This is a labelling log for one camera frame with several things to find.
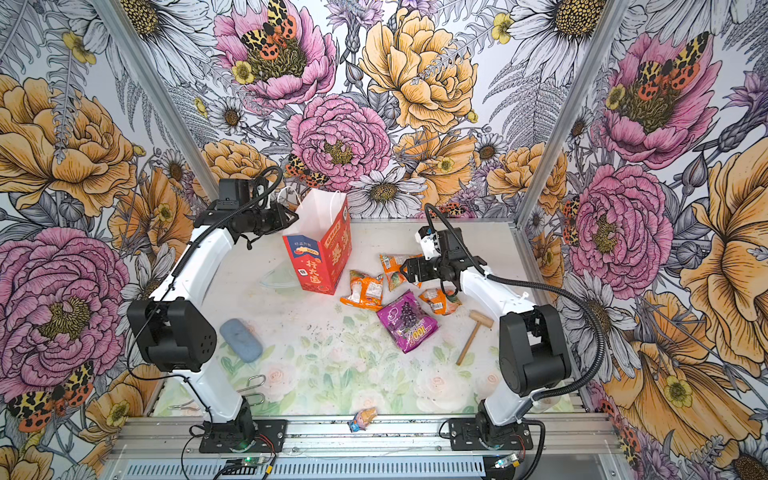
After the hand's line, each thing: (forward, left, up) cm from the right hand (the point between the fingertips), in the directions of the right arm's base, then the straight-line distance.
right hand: (414, 274), depth 90 cm
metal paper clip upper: (-26, +45, -14) cm, 54 cm away
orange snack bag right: (-7, -8, -5) cm, 12 cm away
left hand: (+9, +34, +13) cm, 37 cm away
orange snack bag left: (+1, +15, -10) cm, 18 cm away
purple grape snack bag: (-13, +2, -5) cm, 14 cm away
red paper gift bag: (+2, +26, +15) cm, 30 cm away
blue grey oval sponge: (-17, +49, -6) cm, 52 cm away
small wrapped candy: (-36, +15, -10) cm, 40 cm away
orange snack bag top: (+9, +7, -7) cm, 13 cm away
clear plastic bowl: (+8, +44, -13) cm, 47 cm away
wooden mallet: (-9, -20, -13) cm, 26 cm away
